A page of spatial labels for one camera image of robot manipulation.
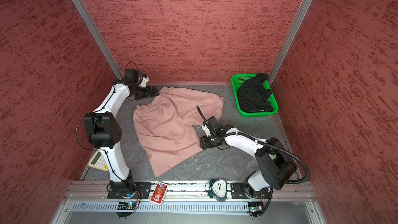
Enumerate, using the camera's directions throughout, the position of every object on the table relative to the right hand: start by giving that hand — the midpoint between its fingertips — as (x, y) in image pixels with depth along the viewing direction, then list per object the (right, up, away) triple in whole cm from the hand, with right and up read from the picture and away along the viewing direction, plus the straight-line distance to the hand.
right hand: (204, 147), depth 85 cm
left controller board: (-38, -24, -12) cm, 47 cm away
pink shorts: (-26, +10, +12) cm, 30 cm away
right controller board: (+24, -24, -14) cm, 37 cm away
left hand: (-32, +29, +9) cm, 44 cm away
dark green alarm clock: (+6, -15, -13) cm, 21 cm away
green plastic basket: (+26, +42, +33) cm, 59 cm away
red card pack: (-22, -17, -12) cm, 31 cm away
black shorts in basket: (+33, +29, +17) cm, 47 cm away
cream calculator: (-57, -6, -4) cm, 58 cm away
